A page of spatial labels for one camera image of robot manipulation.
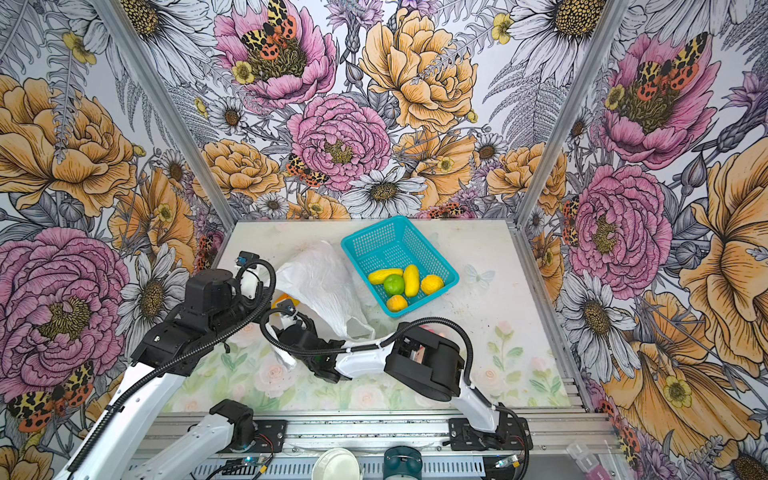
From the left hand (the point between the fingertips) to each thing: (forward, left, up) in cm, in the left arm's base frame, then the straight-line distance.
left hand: (270, 300), depth 71 cm
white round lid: (-30, -15, -24) cm, 41 cm away
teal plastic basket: (+29, -33, -24) cm, 49 cm away
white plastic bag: (+10, -9, -9) cm, 16 cm away
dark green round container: (-30, -31, -15) cm, 46 cm away
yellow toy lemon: (+16, -41, -18) cm, 48 cm away
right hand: (0, +1, -16) cm, 16 cm away
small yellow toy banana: (+20, -24, -19) cm, 37 cm away
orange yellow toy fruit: (+9, -30, -18) cm, 37 cm away
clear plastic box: (-29, -72, -22) cm, 81 cm away
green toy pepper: (+16, -30, -18) cm, 38 cm away
